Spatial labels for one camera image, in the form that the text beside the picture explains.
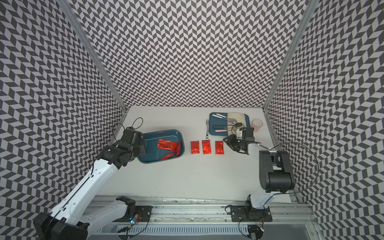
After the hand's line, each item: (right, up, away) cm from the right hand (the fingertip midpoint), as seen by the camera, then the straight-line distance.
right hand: (224, 142), depth 94 cm
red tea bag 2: (-28, -1, -15) cm, 31 cm away
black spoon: (+11, +11, +11) cm, 19 cm away
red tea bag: (-34, 0, -11) cm, 36 cm away
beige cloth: (+16, +16, +18) cm, 29 cm away
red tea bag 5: (-11, -3, +2) cm, 12 cm away
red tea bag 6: (-3, -4, +2) cm, 5 cm away
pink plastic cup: (+24, +12, +10) cm, 29 cm away
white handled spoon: (+10, +14, +18) cm, 25 cm away
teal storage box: (-41, -5, -11) cm, 43 cm away
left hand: (-48, -1, -16) cm, 50 cm away
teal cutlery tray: (-2, +12, +15) cm, 19 cm away
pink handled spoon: (+1, +7, +9) cm, 12 cm away
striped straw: (-11, +6, +11) cm, 16 cm away
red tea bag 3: (-33, -4, -19) cm, 38 cm away
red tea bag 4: (-19, -4, +2) cm, 19 cm away
